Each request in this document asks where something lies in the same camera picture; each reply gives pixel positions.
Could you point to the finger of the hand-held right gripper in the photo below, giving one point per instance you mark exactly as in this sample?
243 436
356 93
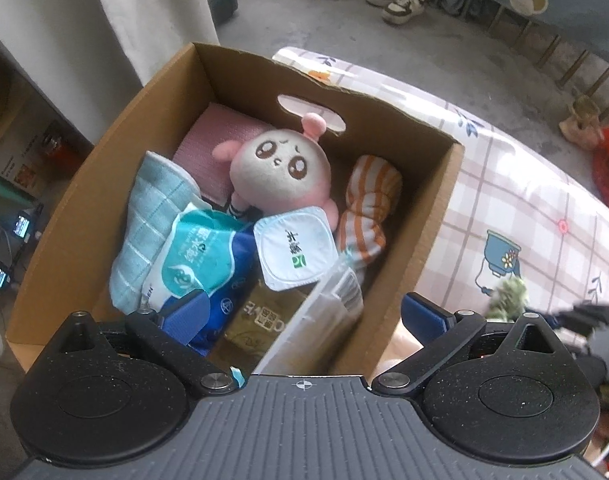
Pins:
589 316

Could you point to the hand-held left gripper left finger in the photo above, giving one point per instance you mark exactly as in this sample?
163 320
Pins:
189 310

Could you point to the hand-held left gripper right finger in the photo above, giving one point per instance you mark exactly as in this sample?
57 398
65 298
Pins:
424 317

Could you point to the blue tissue pack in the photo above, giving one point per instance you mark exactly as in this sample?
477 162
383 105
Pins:
199 255

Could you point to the gold paper box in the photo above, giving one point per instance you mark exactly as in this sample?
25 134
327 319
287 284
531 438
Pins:
264 320

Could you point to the green white scrunchie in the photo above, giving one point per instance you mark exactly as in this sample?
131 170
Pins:
507 297

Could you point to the light blue checked towel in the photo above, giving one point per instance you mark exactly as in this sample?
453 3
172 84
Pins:
149 220

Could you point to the clear teal zip swab bag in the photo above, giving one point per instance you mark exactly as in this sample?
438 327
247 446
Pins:
314 325

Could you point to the orange white striped sock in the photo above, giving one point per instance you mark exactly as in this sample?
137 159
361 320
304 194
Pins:
369 195

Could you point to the brown cardboard box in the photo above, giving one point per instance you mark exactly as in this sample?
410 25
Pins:
84 200

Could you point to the round pink plush toy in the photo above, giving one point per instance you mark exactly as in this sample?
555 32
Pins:
279 165

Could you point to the pink knitted sponge pad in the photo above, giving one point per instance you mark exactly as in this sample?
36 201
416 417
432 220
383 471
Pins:
209 140

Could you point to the checked floral tablecloth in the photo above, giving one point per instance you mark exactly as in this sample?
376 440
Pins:
509 200

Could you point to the tan bag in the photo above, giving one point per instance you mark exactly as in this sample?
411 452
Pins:
582 125

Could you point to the printed carton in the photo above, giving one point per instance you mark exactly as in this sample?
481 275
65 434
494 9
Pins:
29 160

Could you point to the white cover cloth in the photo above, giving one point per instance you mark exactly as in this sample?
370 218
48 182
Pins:
109 20

